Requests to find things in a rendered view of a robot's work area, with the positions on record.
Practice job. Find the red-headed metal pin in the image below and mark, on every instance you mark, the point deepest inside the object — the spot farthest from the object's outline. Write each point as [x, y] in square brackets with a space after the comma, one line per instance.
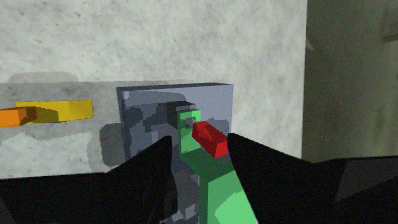
[212, 140]

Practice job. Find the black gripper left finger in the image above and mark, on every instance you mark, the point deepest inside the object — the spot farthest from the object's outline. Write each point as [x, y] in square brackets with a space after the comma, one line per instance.
[131, 193]

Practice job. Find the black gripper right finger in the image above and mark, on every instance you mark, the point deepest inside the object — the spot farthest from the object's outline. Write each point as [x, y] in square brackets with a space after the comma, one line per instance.
[284, 189]

